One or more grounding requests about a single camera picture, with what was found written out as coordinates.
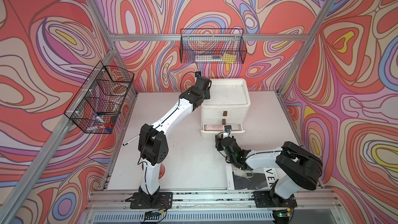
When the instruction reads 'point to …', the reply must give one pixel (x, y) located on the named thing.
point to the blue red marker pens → (107, 126)
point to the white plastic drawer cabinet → (228, 104)
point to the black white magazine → (261, 179)
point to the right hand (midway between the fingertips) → (220, 139)
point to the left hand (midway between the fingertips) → (205, 90)
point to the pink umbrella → (212, 127)
